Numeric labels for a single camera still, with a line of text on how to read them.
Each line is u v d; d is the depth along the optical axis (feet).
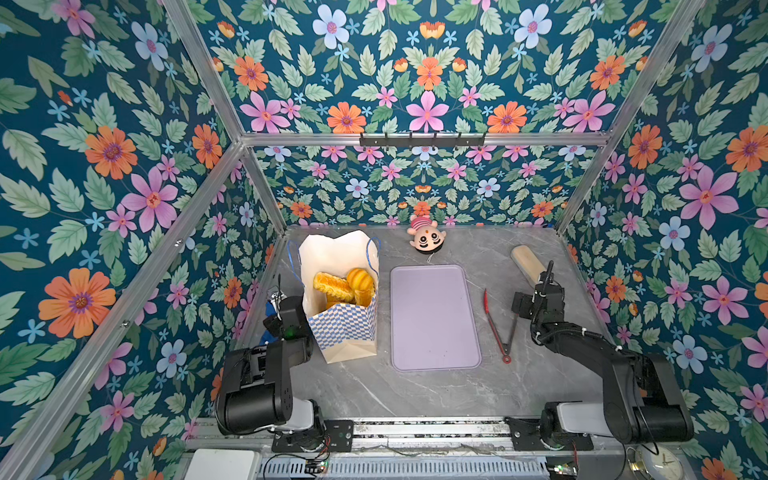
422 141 3.06
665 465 2.18
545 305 2.32
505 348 2.87
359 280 2.96
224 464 2.72
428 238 3.49
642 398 1.41
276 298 2.57
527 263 3.42
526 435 2.41
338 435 2.42
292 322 2.31
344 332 2.53
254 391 1.43
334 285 2.95
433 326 3.06
